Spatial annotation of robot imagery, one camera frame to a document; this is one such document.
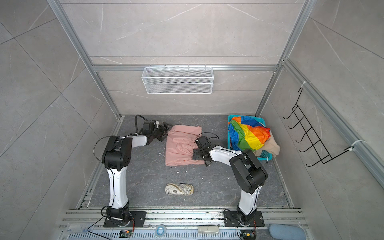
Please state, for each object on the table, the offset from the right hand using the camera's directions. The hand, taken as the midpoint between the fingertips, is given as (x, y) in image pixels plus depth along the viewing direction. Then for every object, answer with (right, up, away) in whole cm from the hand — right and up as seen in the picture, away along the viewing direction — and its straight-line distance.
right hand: (201, 154), depth 97 cm
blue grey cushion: (+39, -31, -29) cm, 58 cm away
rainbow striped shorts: (+31, +14, -1) cm, 34 cm away
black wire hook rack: (+47, +8, -34) cm, 58 cm away
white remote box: (+5, -30, -29) cm, 42 cm away
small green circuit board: (-38, -34, -26) cm, 57 cm away
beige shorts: (+43, +7, -8) cm, 44 cm away
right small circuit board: (+21, -34, -27) cm, 48 cm away
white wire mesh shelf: (-16, +50, +3) cm, 53 cm away
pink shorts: (-14, +6, +3) cm, 16 cm away
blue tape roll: (-21, -32, -26) cm, 46 cm away
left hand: (-21, +19, +8) cm, 29 cm away
